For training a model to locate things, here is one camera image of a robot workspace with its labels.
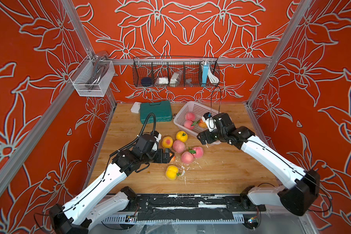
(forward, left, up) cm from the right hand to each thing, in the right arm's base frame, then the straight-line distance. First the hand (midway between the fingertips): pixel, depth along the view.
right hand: (201, 132), depth 77 cm
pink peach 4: (-1, +12, -14) cm, 19 cm away
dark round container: (+37, +35, +7) cm, 51 cm away
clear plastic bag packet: (+32, +16, +12) cm, 38 cm away
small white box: (+35, +47, -17) cm, 61 cm away
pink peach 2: (+17, +6, -15) cm, 23 cm away
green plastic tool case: (+32, +25, -17) cm, 44 cm away
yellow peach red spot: (+2, +20, -14) cm, 24 cm away
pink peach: (+24, +4, -14) cm, 28 cm away
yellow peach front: (-16, +16, -15) cm, 27 cm away
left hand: (-11, +19, -2) cm, 22 cm away
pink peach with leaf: (-8, +7, -14) cm, 18 cm away
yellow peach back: (+7, +10, -14) cm, 18 cm away
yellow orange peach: (-15, +15, -1) cm, 21 cm away
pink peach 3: (-4, 0, -14) cm, 15 cm away
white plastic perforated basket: (+30, -4, -13) cm, 33 cm away
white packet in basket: (+28, +22, +14) cm, 38 cm away
